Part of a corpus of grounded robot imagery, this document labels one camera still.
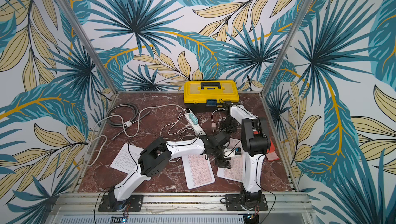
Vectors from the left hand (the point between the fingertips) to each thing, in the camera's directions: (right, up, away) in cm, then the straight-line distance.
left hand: (228, 163), depth 86 cm
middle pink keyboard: (-17, -3, -2) cm, 17 cm away
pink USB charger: (-7, +20, +13) cm, 25 cm away
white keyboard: (-56, +2, 0) cm, 56 cm away
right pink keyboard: (0, +10, -11) cm, 15 cm away
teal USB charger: (-20, +24, +12) cm, 33 cm away
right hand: (+1, +15, +13) cm, 19 cm away
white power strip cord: (-70, +24, +17) cm, 76 cm away
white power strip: (-16, +17, +12) cm, 26 cm away
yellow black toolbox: (-11, +39, +11) cm, 42 cm away
